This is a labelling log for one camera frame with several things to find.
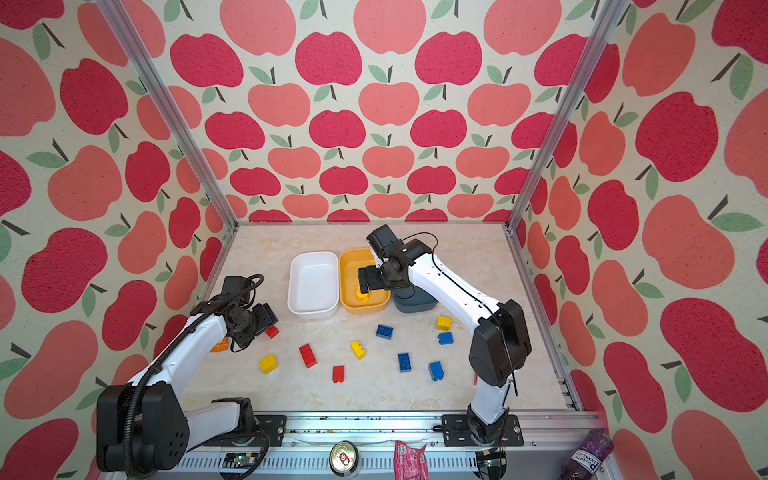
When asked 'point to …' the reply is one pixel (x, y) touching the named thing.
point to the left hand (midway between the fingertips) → (272, 325)
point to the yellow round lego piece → (362, 297)
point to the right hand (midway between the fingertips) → (380, 282)
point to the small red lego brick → (338, 374)
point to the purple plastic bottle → (587, 458)
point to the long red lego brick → (307, 355)
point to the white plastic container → (313, 286)
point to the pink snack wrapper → (409, 463)
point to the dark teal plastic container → (413, 299)
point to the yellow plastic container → (351, 260)
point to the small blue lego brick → (445, 338)
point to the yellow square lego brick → (444, 323)
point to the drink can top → (344, 458)
